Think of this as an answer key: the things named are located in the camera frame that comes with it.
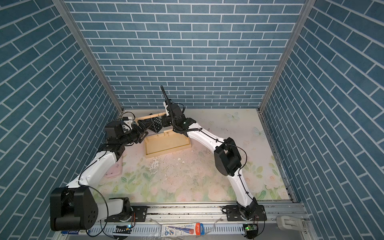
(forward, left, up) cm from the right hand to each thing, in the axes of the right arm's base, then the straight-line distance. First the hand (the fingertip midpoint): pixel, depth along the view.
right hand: (163, 117), depth 87 cm
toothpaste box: (-50, -23, -21) cm, 59 cm away
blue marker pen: (-56, +33, -20) cm, 69 cm away
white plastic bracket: (-44, -69, -20) cm, 84 cm away
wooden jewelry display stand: (-3, 0, -21) cm, 21 cm away
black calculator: (+11, +12, -21) cm, 27 cm away
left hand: (-9, +2, +2) cm, 9 cm away
